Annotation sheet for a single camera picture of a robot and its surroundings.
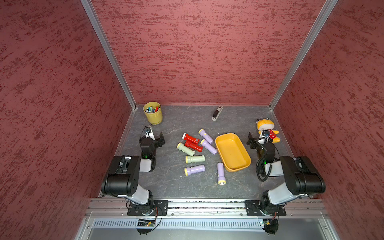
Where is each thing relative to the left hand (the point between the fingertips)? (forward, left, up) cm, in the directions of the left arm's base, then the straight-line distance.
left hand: (154, 135), depth 93 cm
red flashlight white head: (+2, -20, -4) cm, 20 cm away
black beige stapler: (+23, -43, -4) cm, 49 cm away
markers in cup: (+20, +6, +3) cm, 21 cm away
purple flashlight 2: (-4, -35, -6) cm, 36 cm away
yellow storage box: (-10, -51, -6) cm, 52 cm away
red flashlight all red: (-2, -25, -6) cm, 26 cm away
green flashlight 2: (-14, -23, -4) cm, 27 cm away
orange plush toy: (+11, -76, 0) cm, 77 cm away
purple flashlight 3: (-21, -23, -4) cm, 31 cm away
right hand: (0, -65, +2) cm, 65 cm away
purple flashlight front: (-25, -41, -5) cm, 49 cm away
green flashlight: (-6, -18, -4) cm, 20 cm away
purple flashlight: (+5, -32, -5) cm, 32 cm away
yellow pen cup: (+14, +3, +1) cm, 14 cm away
